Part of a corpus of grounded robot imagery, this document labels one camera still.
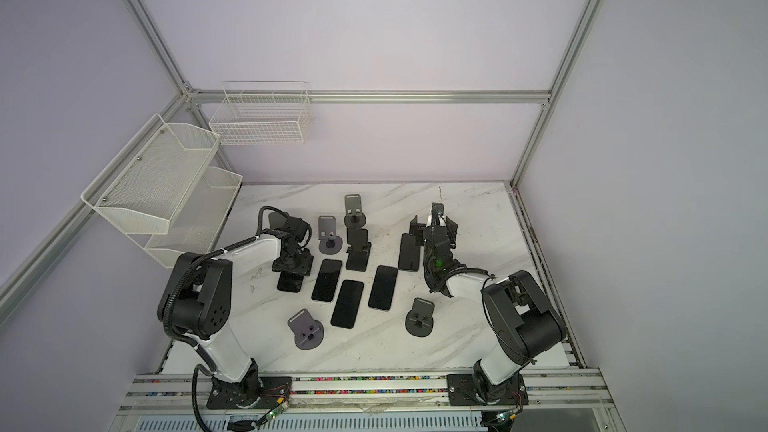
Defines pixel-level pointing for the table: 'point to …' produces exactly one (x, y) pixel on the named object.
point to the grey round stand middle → (329, 243)
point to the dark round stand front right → (419, 321)
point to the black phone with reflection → (326, 280)
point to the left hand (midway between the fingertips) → (294, 270)
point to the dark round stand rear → (354, 217)
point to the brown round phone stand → (276, 220)
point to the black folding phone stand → (359, 249)
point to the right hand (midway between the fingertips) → (428, 216)
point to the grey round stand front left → (307, 331)
